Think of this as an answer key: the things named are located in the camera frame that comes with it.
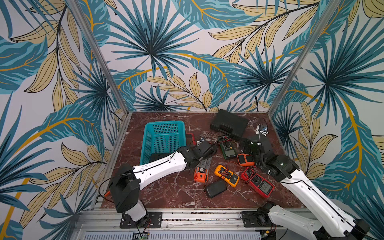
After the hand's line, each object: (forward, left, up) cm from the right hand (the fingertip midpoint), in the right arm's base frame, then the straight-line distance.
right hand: (252, 140), depth 73 cm
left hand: (-3, +25, -14) cm, 29 cm away
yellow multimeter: (-10, +9, -22) cm, 26 cm away
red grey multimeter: (-13, -6, -22) cm, 26 cm away
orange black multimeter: (-8, +24, -22) cm, 34 cm away
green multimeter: (+9, +6, -23) cm, 25 cm away
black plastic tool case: (+31, +1, -23) cm, 39 cm away
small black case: (-15, +17, -22) cm, 32 cm away
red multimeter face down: (+16, +30, -21) cm, 40 cm away
